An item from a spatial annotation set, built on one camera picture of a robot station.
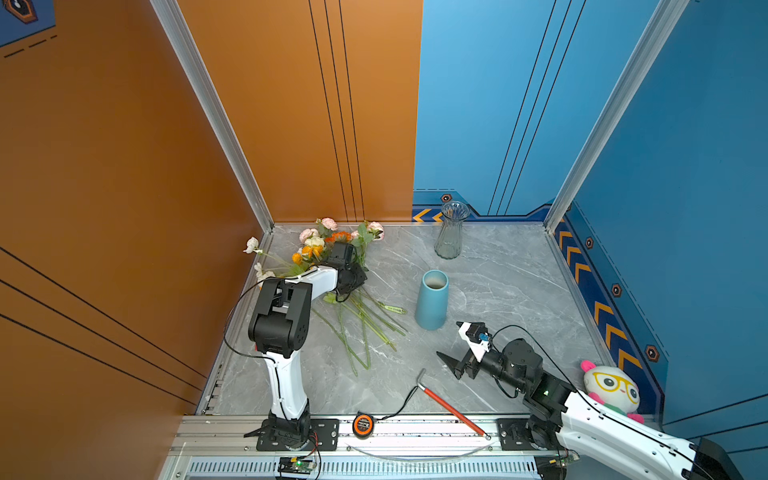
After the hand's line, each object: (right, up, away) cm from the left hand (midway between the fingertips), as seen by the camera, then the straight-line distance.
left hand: (363, 275), depth 103 cm
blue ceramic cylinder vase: (+21, -6, -21) cm, 30 cm away
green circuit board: (-13, -43, -32) cm, 55 cm away
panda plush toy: (+65, -26, -29) cm, 76 cm away
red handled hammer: (+24, -32, -25) cm, 48 cm away
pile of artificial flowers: (0, -13, -9) cm, 16 cm away
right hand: (+24, -14, -27) cm, 39 cm away
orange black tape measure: (+3, -35, -30) cm, 46 cm away
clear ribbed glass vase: (+31, +12, +9) cm, 35 cm away
